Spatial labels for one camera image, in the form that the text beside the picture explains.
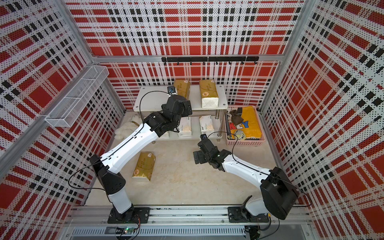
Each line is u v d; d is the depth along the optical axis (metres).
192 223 0.73
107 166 0.44
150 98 0.59
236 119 1.04
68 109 0.71
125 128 0.98
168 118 0.54
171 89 0.61
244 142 0.96
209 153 0.63
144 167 0.84
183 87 0.75
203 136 0.76
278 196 0.42
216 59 0.89
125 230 0.69
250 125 1.01
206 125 0.96
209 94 0.71
